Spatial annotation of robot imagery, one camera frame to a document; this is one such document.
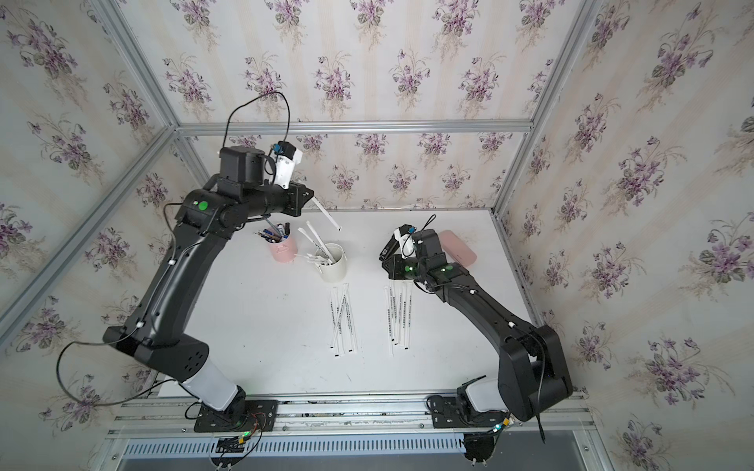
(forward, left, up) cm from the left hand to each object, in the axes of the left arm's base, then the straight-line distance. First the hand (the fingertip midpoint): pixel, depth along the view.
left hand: (315, 192), depth 68 cm
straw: (+2, -1, -8) cm, 9 cm away
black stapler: (+12, -20, -37) cm, 44 cm away
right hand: (-4, -18, -23) cm, 30 cm away
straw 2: (-15, -19, -40) cm, 46 cm away
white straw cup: (0, -1, -34) cm, 34 cm away
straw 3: (-13, -5, -41) cm, 43 cm away
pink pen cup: (+9, +16, -34) cm, 39 cm away
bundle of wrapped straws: (-2, +1, -23) cm, 23 cm away
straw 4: (-21, -1, -41) cm, 46 cm away
